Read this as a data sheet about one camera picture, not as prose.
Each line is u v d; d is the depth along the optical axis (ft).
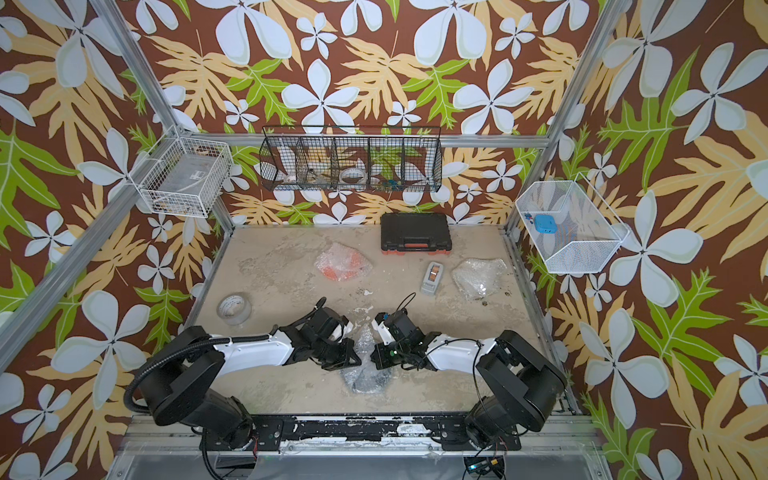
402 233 3.84
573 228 2.71
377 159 3.16
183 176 2.80
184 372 1.60
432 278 3.32
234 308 3.18
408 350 2.25
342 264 3.40
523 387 1.43
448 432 2.43
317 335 2.30
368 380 2.65
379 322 2.68
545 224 2.80
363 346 2.83
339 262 3.42
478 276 3.33
